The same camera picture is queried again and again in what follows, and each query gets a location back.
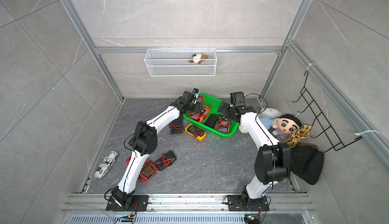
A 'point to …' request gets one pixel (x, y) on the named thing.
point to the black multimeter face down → (211, 120)
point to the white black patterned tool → (105, 166)
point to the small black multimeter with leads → (165, 160)
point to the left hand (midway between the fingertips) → (199, 101)
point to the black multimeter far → (176, 128)
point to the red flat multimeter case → (148, 170)
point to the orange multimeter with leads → (206, 109)
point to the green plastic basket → (208, 101)
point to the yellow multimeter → (196, 132)
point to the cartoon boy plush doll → (285, 124)
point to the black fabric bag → (307, 162)
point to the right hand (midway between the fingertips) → (225, 110)
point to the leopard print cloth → (298, 136)
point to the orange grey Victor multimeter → (224, 127)
